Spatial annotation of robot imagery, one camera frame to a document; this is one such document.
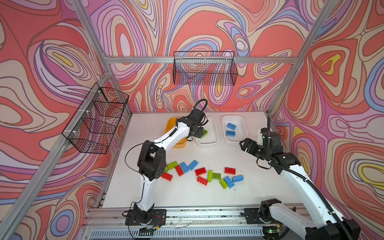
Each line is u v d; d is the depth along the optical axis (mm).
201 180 840
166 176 872
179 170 878
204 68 960
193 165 905
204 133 1044
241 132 1064
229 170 889
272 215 620
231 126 1098
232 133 1044
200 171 879
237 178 843
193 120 715
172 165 891
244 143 717
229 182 834
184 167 886
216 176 853
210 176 848
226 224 723
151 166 528
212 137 1058
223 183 822
